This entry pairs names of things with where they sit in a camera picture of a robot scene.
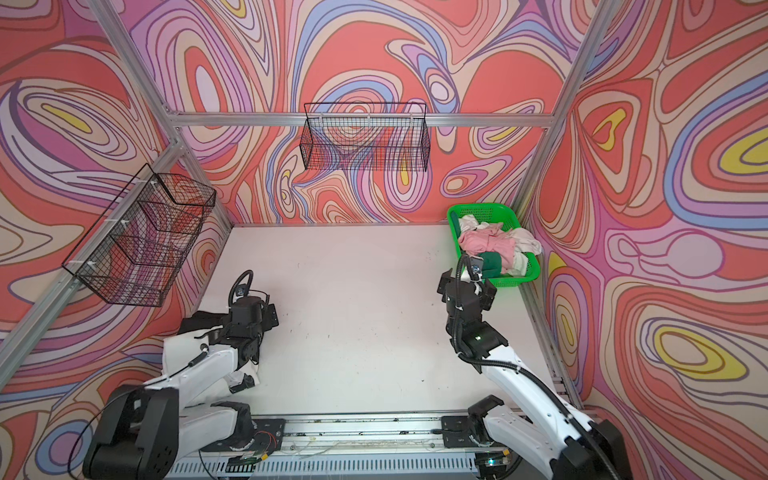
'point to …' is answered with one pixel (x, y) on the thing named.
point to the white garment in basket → (524, 241)
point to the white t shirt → (180, 347)
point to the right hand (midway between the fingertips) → (470, 281)
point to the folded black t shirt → (201, 321)
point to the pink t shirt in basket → (492, 237)
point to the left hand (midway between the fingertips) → (259, 308)
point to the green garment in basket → (492, 264)
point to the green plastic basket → (494, 213)
